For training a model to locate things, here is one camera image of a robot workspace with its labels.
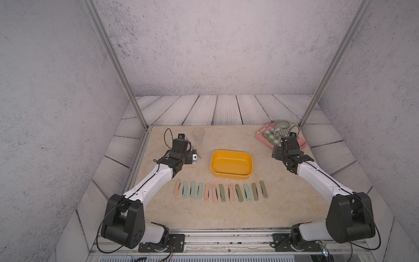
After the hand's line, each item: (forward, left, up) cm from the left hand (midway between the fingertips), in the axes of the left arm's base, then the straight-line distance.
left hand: (188, 153), depth 88 cm
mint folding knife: (-14, -2, -14) cm, 20 cm away
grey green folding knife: (-16, -27, -15) cm, 35 cm away
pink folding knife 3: (-16, -14, -15) cm, 26 cm away
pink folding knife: (-12, +7, -15) cm, 20 cm away
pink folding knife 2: (-16, -9, -15) cm, 23 cm away
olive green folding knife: (-19, -18, -15) cm, 30 cm away
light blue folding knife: (-15, -5, -15) cm, 21 cm away
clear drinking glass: (+24, -3, -11) cm, 27 cm away
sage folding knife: (-16, -35, -14) cm, 41 cm away
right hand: (0, -52, +1) cm, 52 cm away
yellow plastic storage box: (+2, -24, -15) cm, 28 cm away
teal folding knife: (-16, -31, -15) cm, 38 cm away
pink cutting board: (+32, -56, -12) cm, 66 cm away
